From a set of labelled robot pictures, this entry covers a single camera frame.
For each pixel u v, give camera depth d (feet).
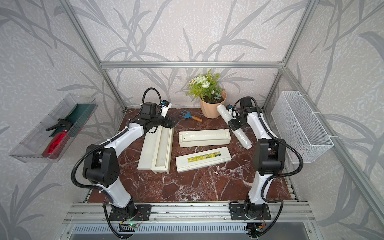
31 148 1.90
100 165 1.54
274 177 1.74
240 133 2.93
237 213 2.39
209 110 3.41
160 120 2.58
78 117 2.23
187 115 3.77
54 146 1.90
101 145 1.60
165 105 2.60
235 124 2.71
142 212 2.38
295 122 2.14
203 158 2.98
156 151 2.91
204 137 3.44
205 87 3.04
